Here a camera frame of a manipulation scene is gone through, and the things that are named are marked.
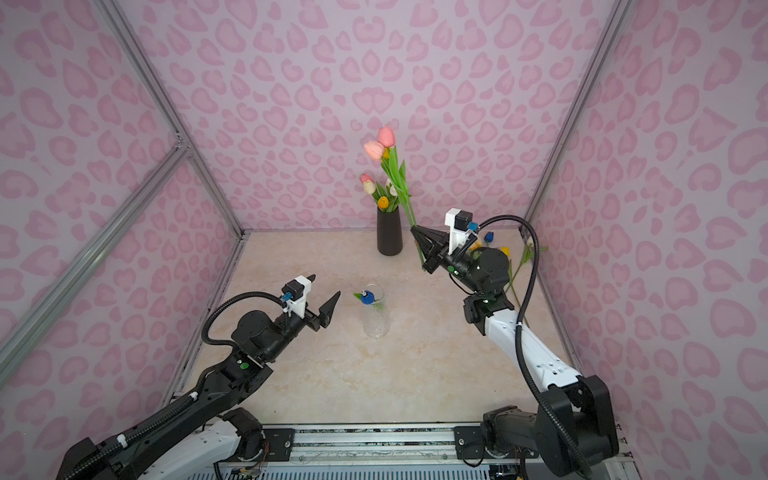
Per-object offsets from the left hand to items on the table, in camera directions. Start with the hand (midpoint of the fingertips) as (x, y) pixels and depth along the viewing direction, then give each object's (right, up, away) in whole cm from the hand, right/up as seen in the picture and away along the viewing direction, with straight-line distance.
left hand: (325, 280), depth 71 cm
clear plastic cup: (+11, -11, +15) cm, 22 cm away
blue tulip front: (+10, -4, 0) cm, 11 cm away
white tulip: (+16, +25, +18) cm, 35 cm away
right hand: (+21, +12, -5) cm, 25 cm away
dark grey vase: (+15, +14, +36) cm, 41 cm away
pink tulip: (+9, +27, +19) cm, 34 cm away
